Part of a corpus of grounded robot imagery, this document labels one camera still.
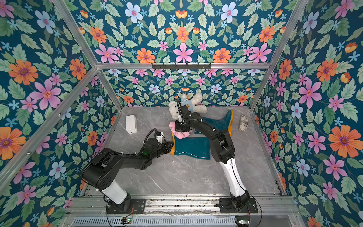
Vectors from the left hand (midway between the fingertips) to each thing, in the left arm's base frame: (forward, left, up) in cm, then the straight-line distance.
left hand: (174, 146), depth 92 cm
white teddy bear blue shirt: (+37, -16, +3) cm, 40 cm away
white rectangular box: (+22, +33, 0) cm, 40 cm away
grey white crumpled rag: (+16, -52, -1) cm, 55 cm away
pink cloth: (+5, -4, +5) cm, 8 cm away
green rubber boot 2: (+16, -38, -1) cm, 41 cm away
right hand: (+13, -4, +4) cm, 14 cm away
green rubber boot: (-2, -16, -1) cm, 16 cm away
